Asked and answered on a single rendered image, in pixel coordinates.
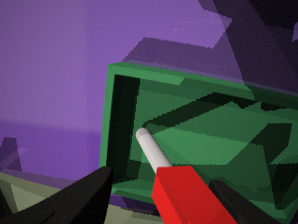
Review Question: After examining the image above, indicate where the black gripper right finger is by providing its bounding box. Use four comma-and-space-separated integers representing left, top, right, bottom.
209, 180, 281, 224

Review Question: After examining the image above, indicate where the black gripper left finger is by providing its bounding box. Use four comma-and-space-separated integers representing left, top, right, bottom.
0, 167, 114, 224

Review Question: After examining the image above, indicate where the red-headed pin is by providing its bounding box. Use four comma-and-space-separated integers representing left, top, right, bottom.
136, 128, 237, 224

